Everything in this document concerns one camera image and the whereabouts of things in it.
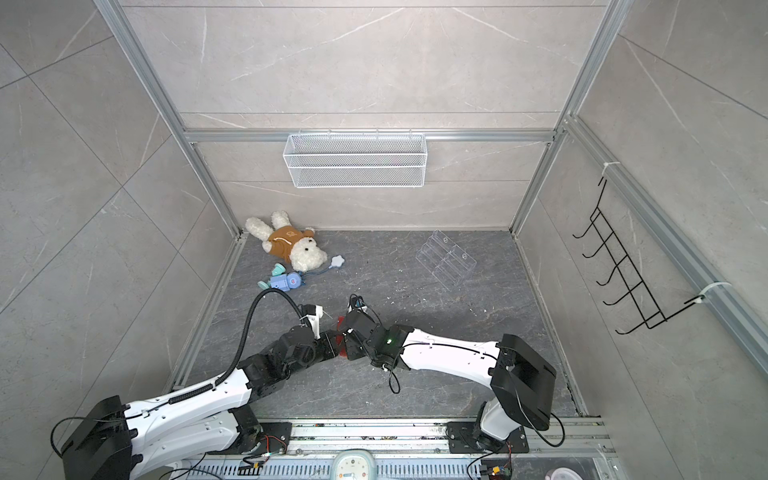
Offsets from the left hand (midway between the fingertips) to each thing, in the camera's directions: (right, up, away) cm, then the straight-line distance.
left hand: (350, 330), depth 79 cm
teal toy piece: (-29, +15, +25) cm, 41 cm away
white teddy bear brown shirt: (-28, +26, +25) cm, 45 cm away
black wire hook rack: (+65, +11, -15) cm, 67 cm away
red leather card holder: (-1, 0, -9) cm, 9 cm away
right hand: (0, -2, +2) cm, 3 cm away
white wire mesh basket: (-1, +53, +21) cm, 57 cm away
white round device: (+2, -29, -10) cm, 31 cm away
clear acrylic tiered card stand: (+32, +18, +25) cm, 44 cm away
